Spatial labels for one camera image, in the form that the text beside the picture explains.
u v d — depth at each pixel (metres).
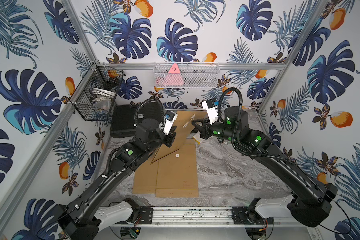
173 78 0.91
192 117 0.68
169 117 0.55
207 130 0.54
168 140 0.59
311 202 0.39
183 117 0.67
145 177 0.86
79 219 0.37
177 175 0.90
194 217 0.75
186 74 0.93
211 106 0.52
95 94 0.80
